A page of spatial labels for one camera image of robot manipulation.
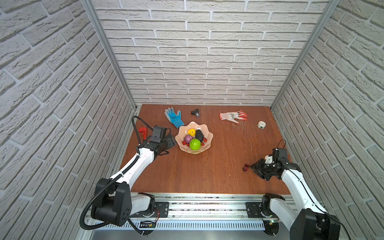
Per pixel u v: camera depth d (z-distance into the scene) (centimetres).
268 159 79
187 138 95
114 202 40
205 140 97
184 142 95
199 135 97
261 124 107
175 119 111
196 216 74
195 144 90
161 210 73
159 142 65
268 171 74
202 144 95
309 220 38
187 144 95
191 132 97
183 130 100
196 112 114
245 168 86
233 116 114
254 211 73
